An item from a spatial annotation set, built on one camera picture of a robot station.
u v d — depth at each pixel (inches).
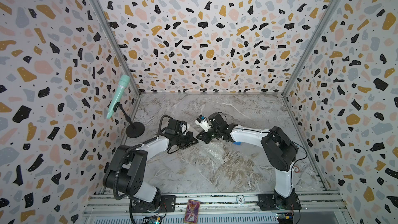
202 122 32.3
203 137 31.5
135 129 39.5
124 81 30.4
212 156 33.5
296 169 33.7
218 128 29.3
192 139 31.5
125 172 17.2
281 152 20.3
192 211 27.7
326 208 29.4
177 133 30.7
